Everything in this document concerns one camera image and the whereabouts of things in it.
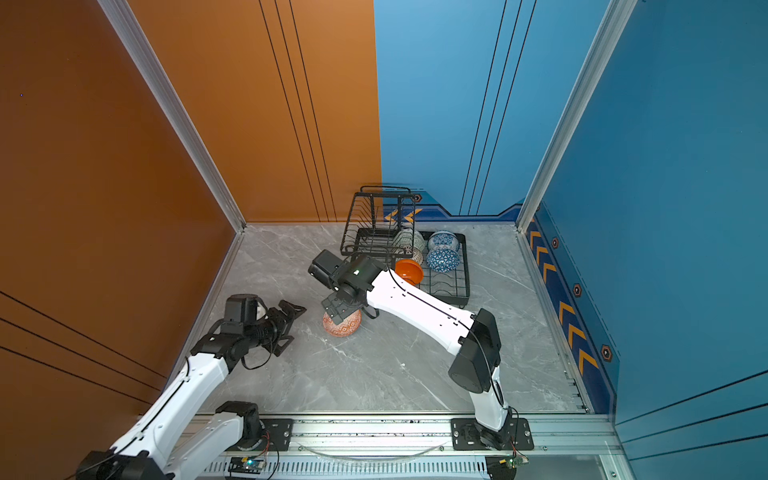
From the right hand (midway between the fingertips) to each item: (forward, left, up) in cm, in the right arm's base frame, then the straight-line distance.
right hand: (350, 300), depth 77 cm
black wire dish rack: (+38, -7, -10) cm, 40 cm away
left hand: (-1, +13, -8) cm, 15 cm away
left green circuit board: (-33, +24, -20) cm, 46 cm away
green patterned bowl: (+33, -17, -11) cm, 39 cm away
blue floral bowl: (+34, -29, -13) cm, 47 cm away
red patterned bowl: (+1, +4, -18) cm, 19 cm away
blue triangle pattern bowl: (+26, -29, -16) cm, 42 cm away
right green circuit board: (-33, -37, -21) cm, 54 cm away
